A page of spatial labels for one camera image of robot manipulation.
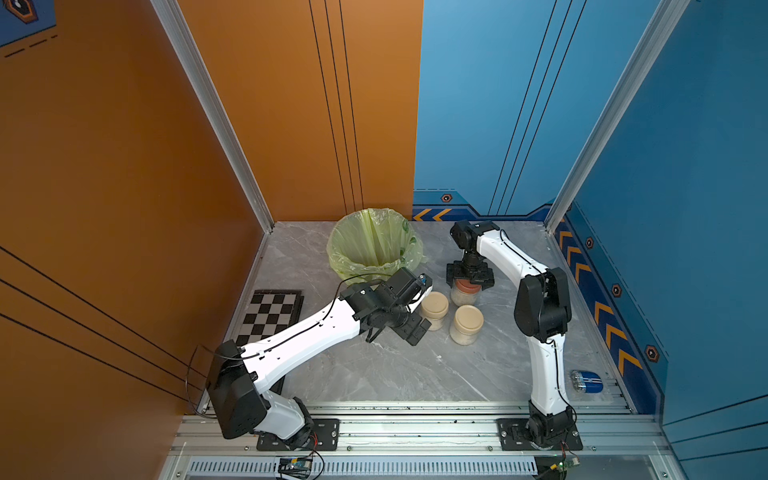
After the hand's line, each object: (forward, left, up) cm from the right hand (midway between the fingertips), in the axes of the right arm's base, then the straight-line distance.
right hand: (464, 285), depth 96 cm
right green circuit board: (-47, -17, -6) cm, 50 cm away
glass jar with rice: (-4, +2, -1) cm, 5 cm away
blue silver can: (-29, -29, -3) cm, 41 cm away
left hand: (-17, +17, +12) cm, 27 cm away
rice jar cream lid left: (-11, +11, +5) cm, 16 cm away
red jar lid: (-5, +2, +7) cm, 8 cm away
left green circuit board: (-47, +46, -8) cm, 67 cm away
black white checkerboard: (-9, +61, -2) cm, 62 cm away
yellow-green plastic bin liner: (+7, +31, +11) cm, 34 cm away
